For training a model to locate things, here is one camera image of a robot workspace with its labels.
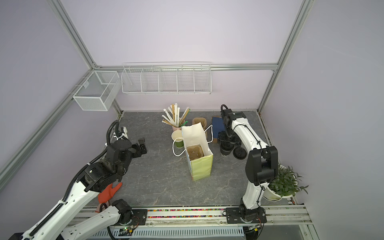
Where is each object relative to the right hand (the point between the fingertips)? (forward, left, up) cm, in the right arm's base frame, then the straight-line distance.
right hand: (228, 144), depth 87 cm
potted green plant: (-24, -22, +4) cm, 33 cm away
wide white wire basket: (+40, +39, +18) cm, 59 cm away
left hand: (-9, +47, +17) cm, 51 cm away
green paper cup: (+4, +30, -4) cm, 31 cm away
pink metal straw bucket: (+14, +34, -2) cm, 37 cm away
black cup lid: (+1, -9, -12) cm, 15 cm away
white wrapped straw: (+22, +33, +3) cm, 39 cm away
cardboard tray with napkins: (-3, +8, +20) cm, 22 cm away
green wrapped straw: (+19, +28, -3) cm, 34 cm away
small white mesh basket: (+33, +84, +15) cm, 92 cm away
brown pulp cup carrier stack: (+27, +15, -9) cm, 32 cm away
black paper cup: (-2, +2, -2) cm, 3 cm away
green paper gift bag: (-16, +17, +14) cm, 27 cm away
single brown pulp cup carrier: (+1, +20, -11) cm, 23 cm away
